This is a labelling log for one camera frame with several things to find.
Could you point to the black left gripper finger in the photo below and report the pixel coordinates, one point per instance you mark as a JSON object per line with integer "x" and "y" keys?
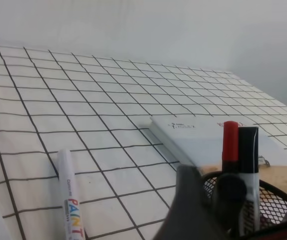
{"x": 189, "y": 218}

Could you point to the black mesh pen holder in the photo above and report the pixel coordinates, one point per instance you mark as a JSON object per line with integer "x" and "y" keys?
{"x": 272, "y": 206}

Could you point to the red thin pen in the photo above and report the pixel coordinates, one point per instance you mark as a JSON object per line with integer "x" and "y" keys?
{"x": 230, "y": 147}

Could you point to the AgileX product brochure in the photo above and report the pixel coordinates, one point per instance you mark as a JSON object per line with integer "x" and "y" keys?
{"x": 198, "y": 141}

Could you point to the black cap marker upright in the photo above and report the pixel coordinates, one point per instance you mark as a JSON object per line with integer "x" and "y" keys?
{"x": 248, "y": 169}

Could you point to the white paint marker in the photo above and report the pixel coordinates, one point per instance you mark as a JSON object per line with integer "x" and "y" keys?
{"x": 73, "y": 224}

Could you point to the checkered white tablecloth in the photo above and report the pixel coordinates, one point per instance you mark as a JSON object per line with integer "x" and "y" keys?
{"x": 100, "y": 110}

